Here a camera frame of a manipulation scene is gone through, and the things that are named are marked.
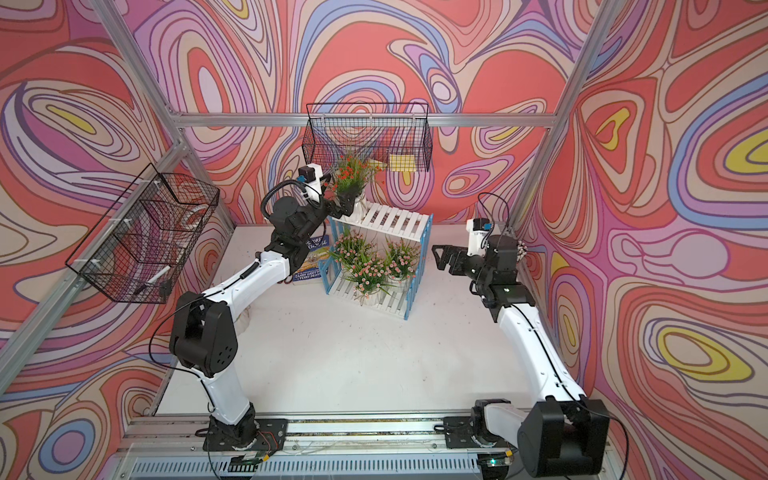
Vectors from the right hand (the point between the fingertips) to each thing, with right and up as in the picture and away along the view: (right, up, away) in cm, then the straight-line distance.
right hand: (446, 255), depth 79 cm
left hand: (-26, +20, -2) cm, 33 cm away
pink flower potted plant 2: (-12, -2, +9) cm, 15 cm away
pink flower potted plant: (-27, +2, +12) cm, 30 cm away
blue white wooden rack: (-20, 0, +10) cm, 22 cm away
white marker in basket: (-74, -6, -7) cm, 75 cm away
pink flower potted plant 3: (-22, -7, +6) cm, 23 cm away
